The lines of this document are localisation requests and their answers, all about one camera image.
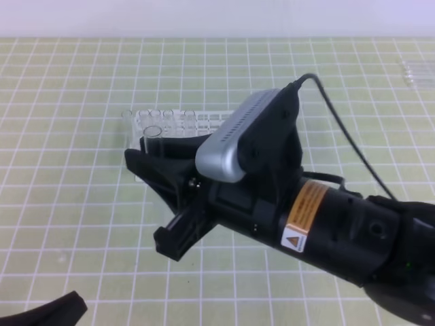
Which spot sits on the white test tube rack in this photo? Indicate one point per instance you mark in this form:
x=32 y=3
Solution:
x=206 y=123

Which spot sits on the green grid tablecloth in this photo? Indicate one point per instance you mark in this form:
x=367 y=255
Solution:
x=74 y=219

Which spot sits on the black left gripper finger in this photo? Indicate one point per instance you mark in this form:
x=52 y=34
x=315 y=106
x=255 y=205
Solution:
x=66 y=310

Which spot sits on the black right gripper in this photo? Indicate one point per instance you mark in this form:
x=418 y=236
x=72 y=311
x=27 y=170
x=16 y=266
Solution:
x=276 y=204

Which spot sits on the leftmost rack glass tube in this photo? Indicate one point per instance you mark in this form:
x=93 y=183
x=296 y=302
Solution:
x=127 y=118

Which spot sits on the clear glass test tube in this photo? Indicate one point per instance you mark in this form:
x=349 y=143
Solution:
x=152 y=136

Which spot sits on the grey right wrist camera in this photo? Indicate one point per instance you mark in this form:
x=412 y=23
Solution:
x=217 y=157

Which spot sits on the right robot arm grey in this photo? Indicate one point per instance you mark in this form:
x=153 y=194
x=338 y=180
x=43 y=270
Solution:
x=401 y=237

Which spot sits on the spare glass tube far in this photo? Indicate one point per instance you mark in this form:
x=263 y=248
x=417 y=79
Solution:
x=418 y=67

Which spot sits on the rack glass tube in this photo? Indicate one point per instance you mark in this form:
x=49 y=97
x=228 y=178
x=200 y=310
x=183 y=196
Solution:
x=155 y=117
x=127 y=118
x=189 y=118
x=168 y=119
x=143 y=120

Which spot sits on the spare glass tube near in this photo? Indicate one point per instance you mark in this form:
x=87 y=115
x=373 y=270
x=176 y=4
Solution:
x=424 y=81

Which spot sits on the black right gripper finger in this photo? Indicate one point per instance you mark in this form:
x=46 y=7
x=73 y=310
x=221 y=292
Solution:
x=168 y=177
x=172 y=148

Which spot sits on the spare glass tube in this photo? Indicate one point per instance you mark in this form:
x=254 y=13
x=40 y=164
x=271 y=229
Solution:
x=424 y=81
x=418 y=67

